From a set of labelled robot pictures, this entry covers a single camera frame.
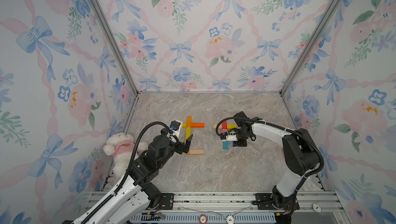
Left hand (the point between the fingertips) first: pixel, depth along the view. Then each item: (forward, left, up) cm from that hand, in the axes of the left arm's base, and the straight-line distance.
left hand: (183, 130), depth 71 cm
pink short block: (+14, -23, -23) cm, 36 cm away
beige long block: (+1, -6, -25) cm, 25 cm away
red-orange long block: (+18, -6, -23) cm, 30 cm away
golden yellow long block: (-11, -3, -1) cm, 11 cm away
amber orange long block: (+19, 0, -23) cm, 30 cm away
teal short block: (+5, -23, -24) cm, 33 cm away
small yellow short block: (+17, -27, -23) cm, 40 cm away
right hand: (+8, -29, -23) cm, 38 cm away
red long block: (+18, -23, -23) cm, 38 cm away
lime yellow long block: (+13, 0, -24) cm, 27 cm away
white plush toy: (0, +35, -16) cm, 38 cm away
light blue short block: (+5, -26, -21) cm, 34 cm away
